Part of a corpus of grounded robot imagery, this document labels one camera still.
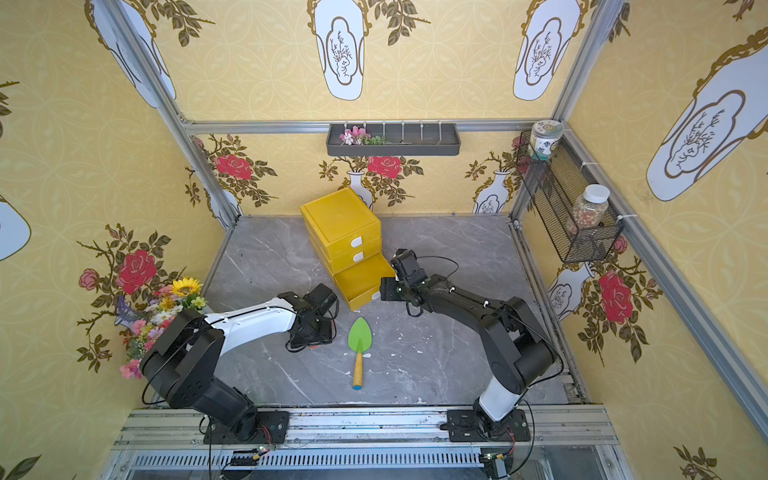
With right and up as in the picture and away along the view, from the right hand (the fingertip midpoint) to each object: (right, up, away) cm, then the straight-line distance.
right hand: (397, 281), depth 93 cm
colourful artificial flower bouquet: (-63, -8, -21) cm, 66 cm away
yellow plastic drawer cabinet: (-14, +14, -6) cm, 21 cm away
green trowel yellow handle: (-11, -17, -4) cm, 21 cm away
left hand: (-26, -16, -3) cm, 31 cm away
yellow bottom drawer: (-12, -1, +4) cm, 12 cm away
